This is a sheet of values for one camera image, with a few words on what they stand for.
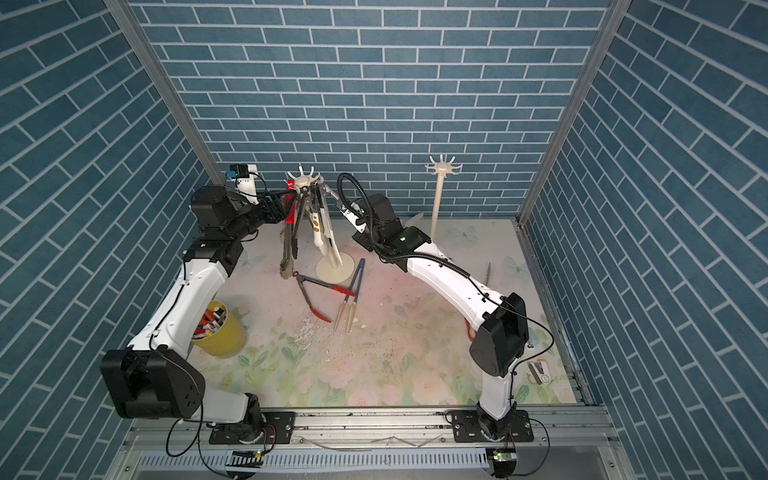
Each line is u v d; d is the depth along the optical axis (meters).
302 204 0.75
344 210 0.67
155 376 0.40
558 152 0.99
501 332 0.45
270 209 0.66
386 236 0.59
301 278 1.02
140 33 0.74
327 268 1.05
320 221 0.79
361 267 1.05
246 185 0.65
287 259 0.83
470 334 0.91
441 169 0.79
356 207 0.67
